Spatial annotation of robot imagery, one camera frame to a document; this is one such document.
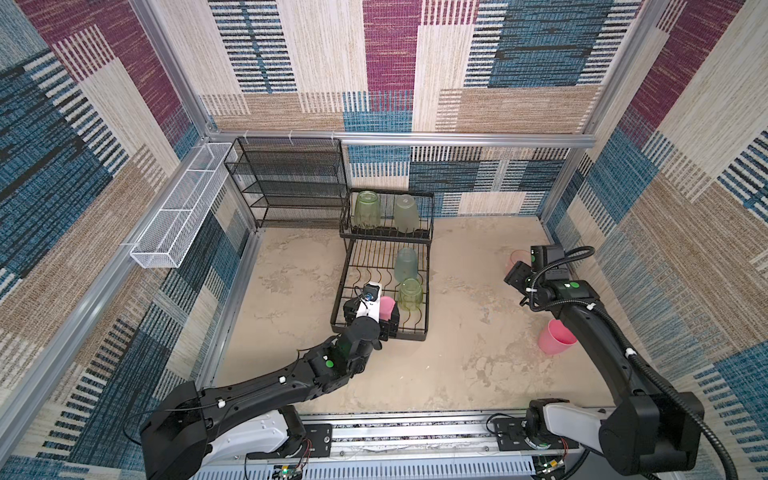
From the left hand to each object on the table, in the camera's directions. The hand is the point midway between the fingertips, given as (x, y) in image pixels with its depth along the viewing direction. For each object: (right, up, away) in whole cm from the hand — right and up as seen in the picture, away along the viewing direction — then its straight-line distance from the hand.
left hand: (381, 297), depth 77 cm
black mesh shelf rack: (-34, +36, +35) cm, 61 cm away
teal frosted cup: (+7, +8, +17) cm, 20 cm away
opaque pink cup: (+1, -3, +6) cm, 7 cm away
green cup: (-4, +23, +10) cm, 26 cm away
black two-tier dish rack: (+2, +18, +15) cm, 23 cm away
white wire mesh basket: (-50, +16, -5) cm, 53 cm away
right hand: (+37, +3, +7) cm, 38 cm away
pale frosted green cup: (+7, +23, +12) cm, 27 cm away
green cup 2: (+8, -1, +12) cm, 15 cm away
